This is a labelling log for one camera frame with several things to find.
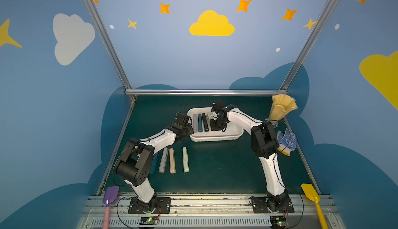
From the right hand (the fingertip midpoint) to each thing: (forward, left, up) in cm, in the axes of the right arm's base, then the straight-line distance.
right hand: (214, 127), depth 101 cm
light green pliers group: (-24, +16, 0) cm, 29 cm away
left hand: (-5, +13, +5) cm, 15 cm away
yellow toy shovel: (-36, -49, -1) cm, 61 cm away
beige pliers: (-28, +23, +1) cm, 36 cm away
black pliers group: (-1, +5, 0) cm, 6 cm away
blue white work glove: (-8, -46, -2) cm, 47 cm away
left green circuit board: (-53, +30, -2) cm, 61 cm away
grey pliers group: (-29, +29, 0) cm, 41 cm away
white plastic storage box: (-2, -11, -3) cm, 12 cm away
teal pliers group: (+3, +10, -1) cm, 11 cm away
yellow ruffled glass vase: (+5, -38, +19) cm, 42 cm away
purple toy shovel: (-43, +52, -2) cm, 68 cm away
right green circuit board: (-49, -31, -4) cm, 58 cm away
